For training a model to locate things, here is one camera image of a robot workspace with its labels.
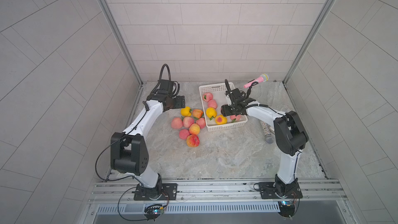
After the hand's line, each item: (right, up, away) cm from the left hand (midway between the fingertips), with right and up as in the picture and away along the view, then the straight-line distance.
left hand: (181, 100), depth 89 cm
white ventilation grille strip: (+44, -47, -21) cm, 67 cm away
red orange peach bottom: (+7, -21, -6) cm, 24 cm away
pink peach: (+19, -2, +10) cm, 21 cm away
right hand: (+27, -6, +8) cm, 29 cm away
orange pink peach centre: (+8, -16, -2) cm, 18 cm away
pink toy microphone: (+48, +13, +1) cm, 50 cm away
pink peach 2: (+32, -11, +5) cm, 34 cm away
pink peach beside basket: (+12, -13, +1) cm, 18 cm away
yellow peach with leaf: (+23, -11, +1) cm, 26 cm away
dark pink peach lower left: (+2, -19, -2) cm, 19 cm away
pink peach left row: (-2, -13, 0) cm, 14 cm away
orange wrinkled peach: (+9, -8, +5) cm, 13 cm away
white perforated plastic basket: (+23, +5, +20) cm, 31 cm away
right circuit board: (+50, -47, -21) cm, 72 cm away
